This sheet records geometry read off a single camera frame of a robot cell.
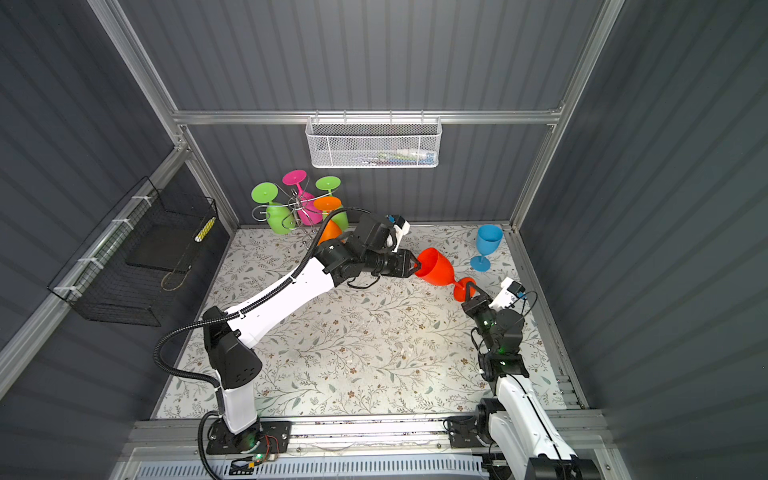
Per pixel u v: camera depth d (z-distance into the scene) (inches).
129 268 28.2
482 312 28.0
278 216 35.2
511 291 27.7
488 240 37.9
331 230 33.3
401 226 27.4
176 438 29.9
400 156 36.2
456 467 27.8
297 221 36.3
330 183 34.8
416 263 28.9
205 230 32.4
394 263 26.0
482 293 29.6
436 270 27.4
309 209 33.1
